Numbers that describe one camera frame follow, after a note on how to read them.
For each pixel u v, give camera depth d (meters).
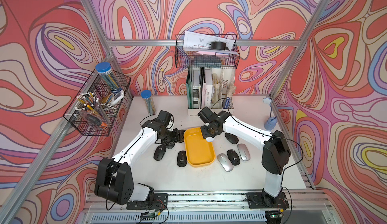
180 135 0.75
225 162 0.85
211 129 0.63
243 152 0.88
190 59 1.02
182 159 0.86
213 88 1.01
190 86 0.87
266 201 0.65
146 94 1.22
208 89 0.91
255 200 0.73
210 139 0.84
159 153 0.88
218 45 0.82
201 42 0.86
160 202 0.72
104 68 0.69
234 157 0.86
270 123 0.97
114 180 0.41
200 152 0.88
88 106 0.58
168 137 0.71
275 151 0.47
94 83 0.76
